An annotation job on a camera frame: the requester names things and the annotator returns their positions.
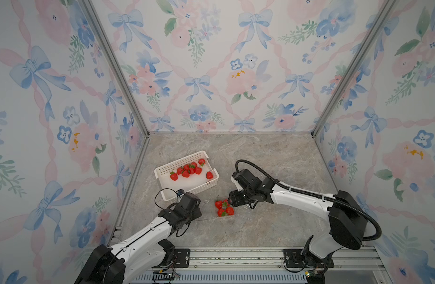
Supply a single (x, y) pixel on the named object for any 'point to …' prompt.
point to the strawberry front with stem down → (221, 212)
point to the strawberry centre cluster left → (185, 174)
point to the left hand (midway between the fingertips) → (199, 209)
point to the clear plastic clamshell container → (223, 209)
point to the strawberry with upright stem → (174, 176)
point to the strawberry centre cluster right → (191, 170)
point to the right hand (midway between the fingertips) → (233, 199)
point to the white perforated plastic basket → (193, 174)
